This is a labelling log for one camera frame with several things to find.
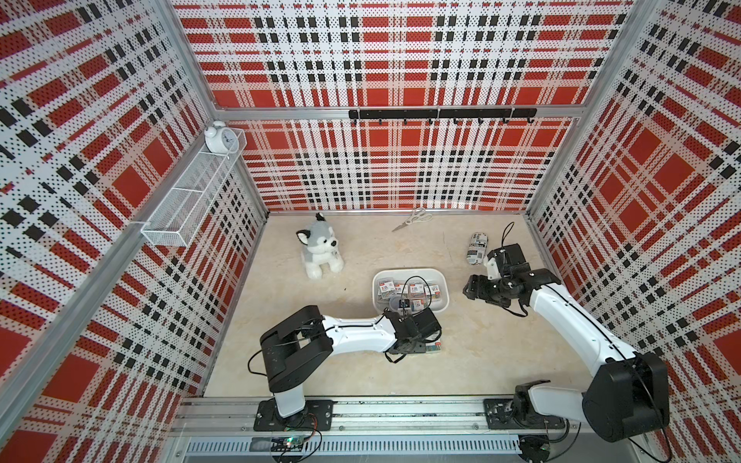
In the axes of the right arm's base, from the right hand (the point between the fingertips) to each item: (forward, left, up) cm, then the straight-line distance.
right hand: (479, 292), depth 84 cm
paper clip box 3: (+8, +17, -12) cm, 22 cm away
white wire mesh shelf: (+22, +94, +10) cm, 97 cm away
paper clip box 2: (+5, +28, -7) cm, 29 cm away
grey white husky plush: (+14, +48, +4) cm, 50 cm away
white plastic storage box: (+7, +14, -9) cm, 18 cm away
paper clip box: (-13, +14, -11) cm, 21 cm away
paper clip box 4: (+6, +11, -10) cm, 16 cm away
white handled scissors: (+45, +14, -13) cm, 48 cm away
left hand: (-11, +18, -11) cm, 24 cm away
